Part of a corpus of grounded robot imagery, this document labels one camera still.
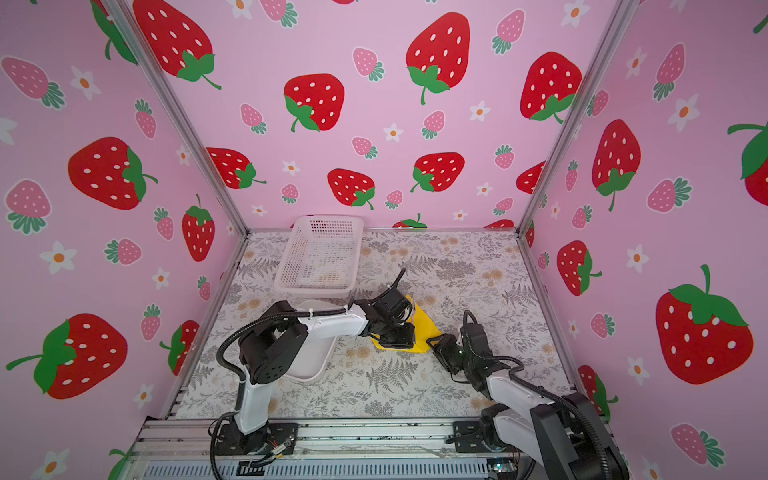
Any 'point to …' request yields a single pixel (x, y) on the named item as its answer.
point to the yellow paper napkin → (423, 330)
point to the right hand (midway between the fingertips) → (427, 344)
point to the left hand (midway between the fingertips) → (418, 346)
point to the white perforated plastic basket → (320, 258)
